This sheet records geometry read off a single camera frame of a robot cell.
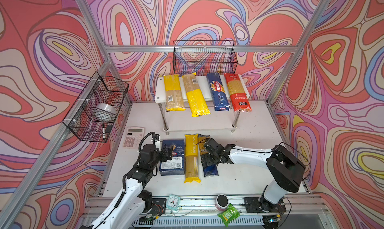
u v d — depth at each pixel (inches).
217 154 26.6
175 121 40.0
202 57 33.2
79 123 26.1
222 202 27.8
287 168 17.9
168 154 29.4
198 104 27.2
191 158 34.0
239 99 27.7
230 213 27.7
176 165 31.1
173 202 28.8
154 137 26.7
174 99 27.8
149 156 24.5
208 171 32.3
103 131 28.3
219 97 27.3
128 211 22.1
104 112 27.6
